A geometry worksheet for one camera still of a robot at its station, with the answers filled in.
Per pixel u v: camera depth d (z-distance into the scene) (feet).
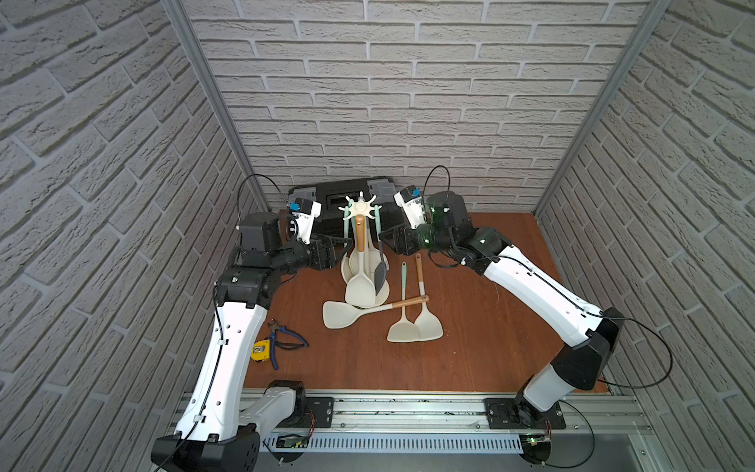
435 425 2.38
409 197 1.99
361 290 2.72
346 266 2.80
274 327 2.87
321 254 1.84
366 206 2.18
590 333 1.37
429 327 2.87
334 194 3.47
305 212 1.85
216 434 1.18
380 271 2.94
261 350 2.68
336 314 2.94
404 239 1.97
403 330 2.87
